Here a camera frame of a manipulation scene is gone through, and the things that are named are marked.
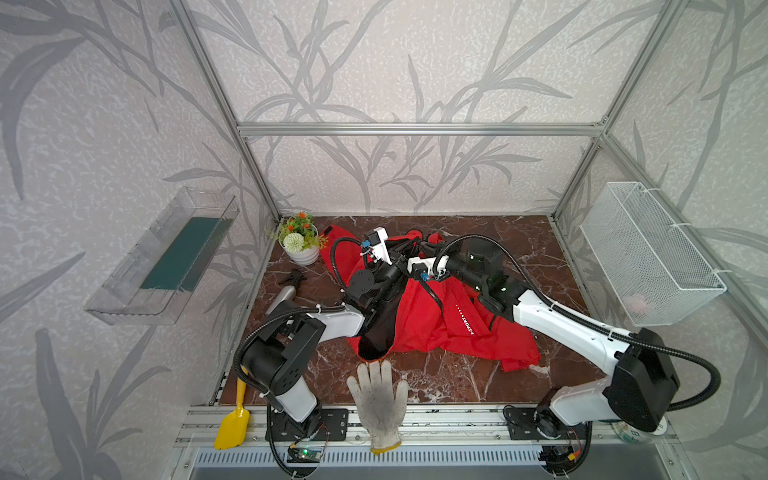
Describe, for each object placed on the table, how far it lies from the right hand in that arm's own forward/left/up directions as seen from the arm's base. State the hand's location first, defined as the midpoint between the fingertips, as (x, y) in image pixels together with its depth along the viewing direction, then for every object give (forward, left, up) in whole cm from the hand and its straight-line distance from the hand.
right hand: (429, 227), depth 76 cm
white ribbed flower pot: (+7, +39, -23) cm, 46 cm away
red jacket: (-16, 0, -18) cm, 24 cm away
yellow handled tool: (-40, +49, -30) cm, 70 cm away
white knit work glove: (-37, +13, -29) cm, 49 cm away
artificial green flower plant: (+11, +41, -15) cm, 45 cm away
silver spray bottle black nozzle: (-3, +44, -28) cm, 52 cm away
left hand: (-2, +1, 0) cm, 3 cm away
